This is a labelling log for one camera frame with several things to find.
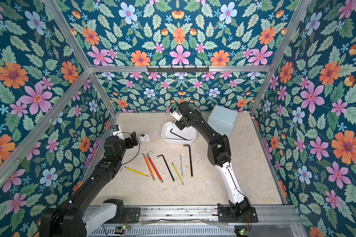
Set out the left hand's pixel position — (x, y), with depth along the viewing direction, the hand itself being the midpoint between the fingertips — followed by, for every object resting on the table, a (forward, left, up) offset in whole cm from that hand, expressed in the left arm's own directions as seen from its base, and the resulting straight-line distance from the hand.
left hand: (128, 132), depth 82 cm
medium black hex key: (-12, -19, -20) cm, 31 cm away
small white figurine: (+9, -3, -18) cm, 20 cm away
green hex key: (-18, -26, -21) cm, 38 cm away
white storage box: (+11, -22, -20) cm, 32 cm away
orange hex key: (-11, -8, -21) cm, 25 cm away
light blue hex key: (-12, -28, -22) cm, 38 cm away
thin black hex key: (+15, -21, -20) cm, 33 cm away
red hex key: (-3, -7, -20) cm, 21 cm away
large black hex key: (-8, -34, -20) cm, 41 cm away
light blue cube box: (+9, -56, -4) cm, 57 cm away
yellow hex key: (-14, +1, -20) cm, 25 cm away
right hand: (+15, -30, -10) cm, 35 cm away
